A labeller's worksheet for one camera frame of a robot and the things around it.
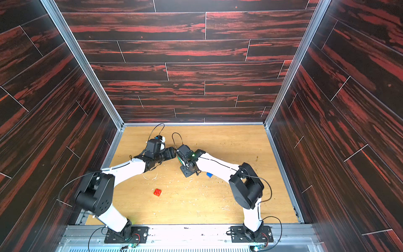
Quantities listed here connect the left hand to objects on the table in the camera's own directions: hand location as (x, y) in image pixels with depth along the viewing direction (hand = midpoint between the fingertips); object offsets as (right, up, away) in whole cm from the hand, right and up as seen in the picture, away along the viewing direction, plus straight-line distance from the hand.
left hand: (175, 151), depth 94 cm
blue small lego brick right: (+21, -14, -1) cm, 25 cm away
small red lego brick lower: (-8, -22, -8) cm, 25 cm away
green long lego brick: (+2, -6, +5) cm, 8 cm away
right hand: (+10, -9, -4) cm, 14 cm away
